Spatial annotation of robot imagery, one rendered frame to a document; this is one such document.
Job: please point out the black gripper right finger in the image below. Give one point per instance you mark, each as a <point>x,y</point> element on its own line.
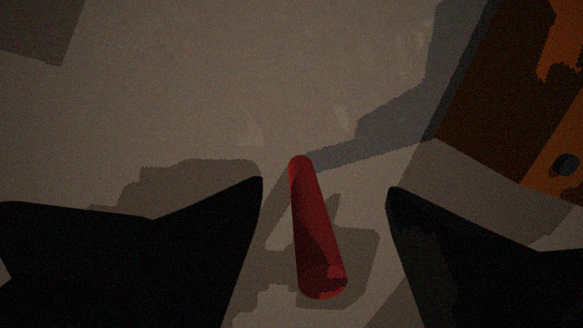
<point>463,275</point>

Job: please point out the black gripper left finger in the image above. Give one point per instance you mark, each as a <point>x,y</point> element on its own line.
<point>179,269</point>

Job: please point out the red peg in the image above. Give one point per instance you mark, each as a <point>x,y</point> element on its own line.
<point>320,269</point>

